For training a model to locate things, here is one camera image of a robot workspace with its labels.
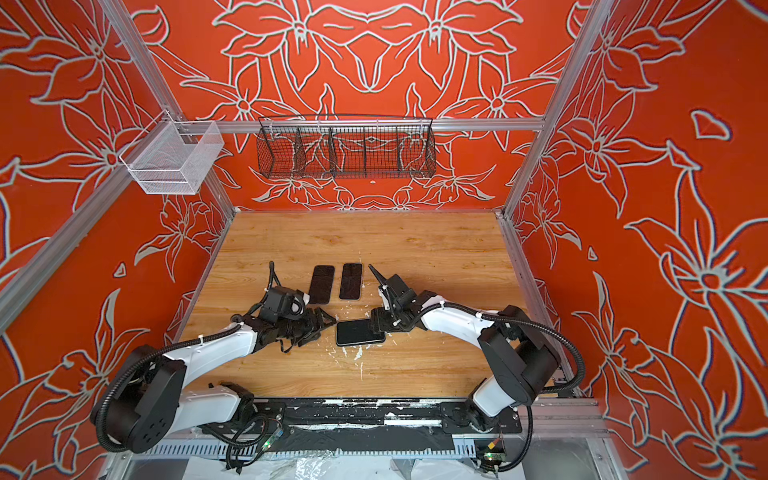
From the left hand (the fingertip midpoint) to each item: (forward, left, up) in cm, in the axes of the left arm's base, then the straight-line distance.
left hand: (330, 325), depth 85 cm
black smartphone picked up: (+15, +6, -3) cm, 17 cm away
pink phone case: (+16, -3, -4) cm, 16 cm away
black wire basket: (+52, 0, +26) cm, 58 cm away
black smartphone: (0, -7, -3) cm, 8 cm away
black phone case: (0, -8, -4) cm, 8 cm away
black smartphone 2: (+19, -3, -6) cm, 20 cm away
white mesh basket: (+41, +52, +28) cm, 72 cm away
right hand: (+1, -12, 0) cm, 12 cm away
